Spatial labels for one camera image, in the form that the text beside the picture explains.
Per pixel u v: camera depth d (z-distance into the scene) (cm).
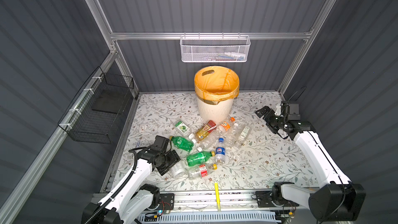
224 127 95
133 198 57
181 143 91
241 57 89
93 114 72
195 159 82
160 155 61
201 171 78
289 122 58
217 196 75
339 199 38
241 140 95
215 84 104
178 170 78
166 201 72
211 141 89
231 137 96
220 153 85
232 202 75
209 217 71
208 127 94
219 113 94
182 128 96
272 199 73
